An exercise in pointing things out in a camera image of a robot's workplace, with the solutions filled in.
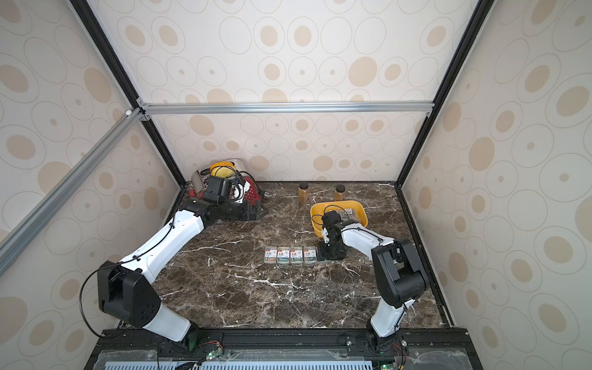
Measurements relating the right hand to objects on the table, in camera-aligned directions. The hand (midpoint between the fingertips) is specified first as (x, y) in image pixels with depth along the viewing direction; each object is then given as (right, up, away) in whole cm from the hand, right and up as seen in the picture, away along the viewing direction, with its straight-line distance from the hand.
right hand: (322, 259), depth 92 cm
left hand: (-22, +20, -11) cm, 32 cm away
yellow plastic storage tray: (0, +21, +12) cm, 24 cm away
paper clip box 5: (+13, +18, +14) cm, 26 cm away
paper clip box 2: (-16, +2, 0) cm, 16 cm away
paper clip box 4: (-5, +2, 0) cm, 5 cm away
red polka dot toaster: (-53, +32, +8) cm, 63 cm away
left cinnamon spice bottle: (-7, +28, +16) cm, 33 cm away
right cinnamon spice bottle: (+9, +27, +14) cm, 32 cm away
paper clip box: (-21, +3, 0) cm, 21 cm away
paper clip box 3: (-11, +2, 0) cm, 11 cm away
